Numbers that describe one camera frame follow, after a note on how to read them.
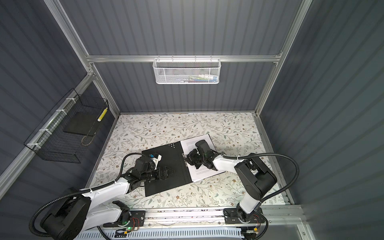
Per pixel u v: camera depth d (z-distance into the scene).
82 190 0.47
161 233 0.77
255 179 0.46
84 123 0.78
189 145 1.01
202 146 0.72
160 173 0.75
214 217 0.75
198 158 0.78
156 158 0.81
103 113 0.83
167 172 0.77
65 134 0.72
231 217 0.73
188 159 0.81
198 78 0.93
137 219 0.72
